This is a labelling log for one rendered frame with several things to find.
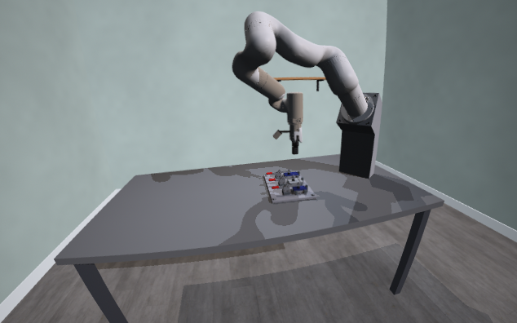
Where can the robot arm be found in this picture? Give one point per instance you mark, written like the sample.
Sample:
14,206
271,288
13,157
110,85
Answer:
265,35

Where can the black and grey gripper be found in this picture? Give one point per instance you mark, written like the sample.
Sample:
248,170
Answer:
295,136

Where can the toggle clamp with red handle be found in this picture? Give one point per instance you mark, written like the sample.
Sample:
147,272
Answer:
286,189
278,173

